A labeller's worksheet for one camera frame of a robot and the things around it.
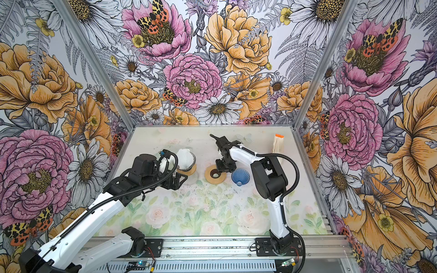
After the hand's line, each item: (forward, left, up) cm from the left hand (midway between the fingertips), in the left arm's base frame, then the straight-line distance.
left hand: (177, 180), depth 76 cm
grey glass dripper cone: (+7, -5, -1) cm, 9 cm away
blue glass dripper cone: (+8, -29, -13) cm, 33 cm away
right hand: (+11, -20, -16) cm, 28 cm away
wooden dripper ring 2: (+8, -15, -16) cm, 23 cm away
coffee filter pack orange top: (+28, -53, -10) cm, 61 cm away
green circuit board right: (-29, -46, -18) cm, 57 cm away
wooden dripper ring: (+7, -4, -6) cm, 10 cm away
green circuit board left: (-29, +15, -18) cm, 37 cm away
